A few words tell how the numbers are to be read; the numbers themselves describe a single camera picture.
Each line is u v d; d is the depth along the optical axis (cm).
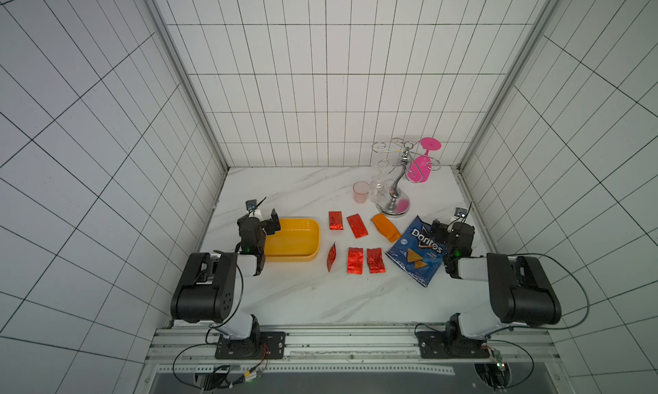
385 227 98
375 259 88
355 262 90
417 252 90
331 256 88
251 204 79
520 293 45
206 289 46
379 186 89
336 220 100
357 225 100
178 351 66
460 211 81
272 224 85
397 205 110
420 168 95
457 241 72
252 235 70
